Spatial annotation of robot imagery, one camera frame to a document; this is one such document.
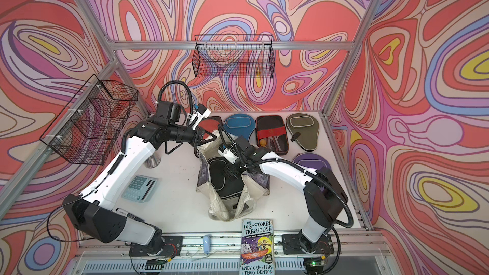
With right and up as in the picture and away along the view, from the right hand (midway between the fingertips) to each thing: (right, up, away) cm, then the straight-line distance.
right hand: (232, 173), depth 84 cm
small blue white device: (-9, -24, -11) cm, 27 cm away
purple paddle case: (+40, +4, +12) cm, 42 cm away
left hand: (-5, +16, -13) cm, 21 cm away
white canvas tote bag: (-1, -11, -12) cm, 16 cm away
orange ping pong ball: (+15, +13, +18) cm, 27 cm away
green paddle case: (+41, +20, +27) cm, 53 cm away
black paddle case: (-2, 0, -9) cm, 9 cm away
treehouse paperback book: (+11, -25, -12) cm, 30 cm away
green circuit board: (-29, -32, -12) cm, 45 cm away
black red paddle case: (+21, +18, +23) cm, 36 cm away
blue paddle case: (+2, +22, +27) cm, 35 cm away
